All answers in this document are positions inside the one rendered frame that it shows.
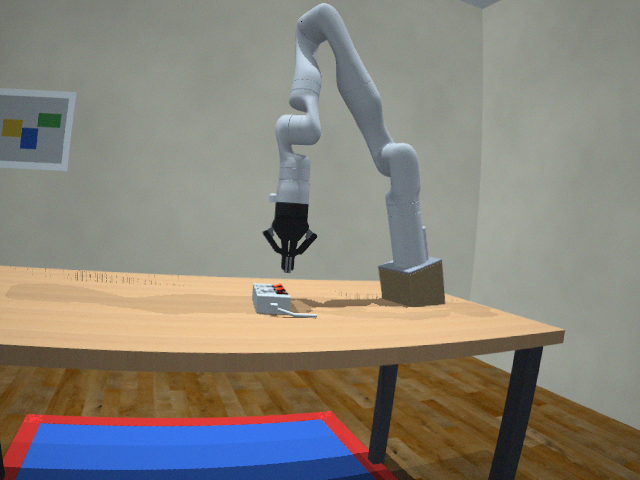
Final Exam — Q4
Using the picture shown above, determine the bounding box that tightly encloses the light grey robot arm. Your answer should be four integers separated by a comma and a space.
269, 3, 429, 267

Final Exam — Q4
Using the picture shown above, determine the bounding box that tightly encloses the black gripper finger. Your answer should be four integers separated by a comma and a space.
263, 226, 289, 273
288, 226, 317, 273

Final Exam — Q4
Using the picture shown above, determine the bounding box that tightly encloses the white power strip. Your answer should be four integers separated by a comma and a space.
252, 283, 317, 318

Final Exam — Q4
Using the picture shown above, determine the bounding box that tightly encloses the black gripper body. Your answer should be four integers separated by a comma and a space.
272, 202, 309, 241

